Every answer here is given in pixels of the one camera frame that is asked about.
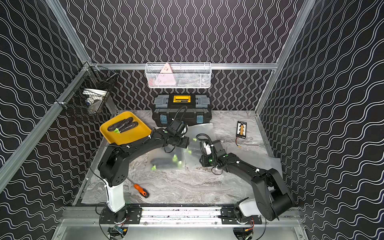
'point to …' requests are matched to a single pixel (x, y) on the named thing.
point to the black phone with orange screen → (241, 129)
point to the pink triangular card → (166, 77)
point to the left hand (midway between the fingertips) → (186, 139)
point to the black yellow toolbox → (193, 109)
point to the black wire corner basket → (86, 97)
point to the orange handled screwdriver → (142, 191)
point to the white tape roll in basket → (94, 94)
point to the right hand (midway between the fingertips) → (202, 159)
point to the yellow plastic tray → (141, 130)
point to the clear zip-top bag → (176, 153)
